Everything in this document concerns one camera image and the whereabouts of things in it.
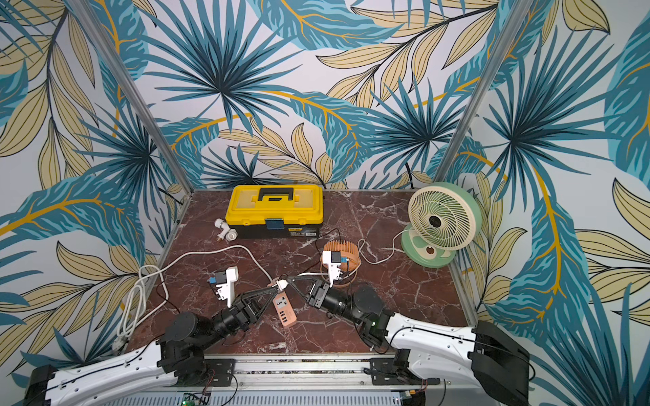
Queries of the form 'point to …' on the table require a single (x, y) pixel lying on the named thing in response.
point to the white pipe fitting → (227, 233)
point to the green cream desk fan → (443, 217)
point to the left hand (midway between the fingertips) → (278, 297)
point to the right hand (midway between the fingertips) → (287, 282)
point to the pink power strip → (284, 309)
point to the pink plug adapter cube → (282, 284)
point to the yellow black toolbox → (276, 211)
